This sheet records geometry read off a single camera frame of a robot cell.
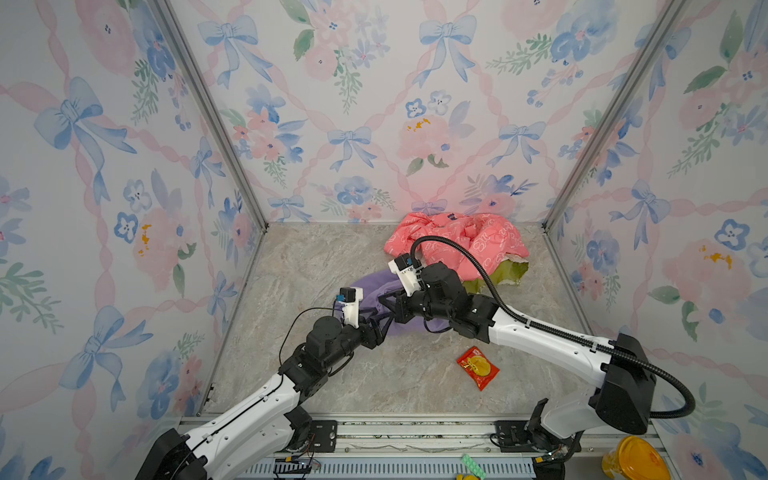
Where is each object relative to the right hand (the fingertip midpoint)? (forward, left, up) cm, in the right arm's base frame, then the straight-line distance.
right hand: (378, 297), depth 73 cm
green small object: (-31, -22, -22) cm, 45 cm away
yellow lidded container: (-30, -55, -14) cm, 64 cm away
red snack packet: (-9, -28, -22) cm, 36 cm away
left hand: (-2, -2, -4) cm, 5 cm away
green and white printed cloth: (+18, -40, -15) cm, 46 cm away
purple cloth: (-2, +3, +4) cm, 5 cm away
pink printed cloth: (+25, -34, -6) cm, 43 cm away
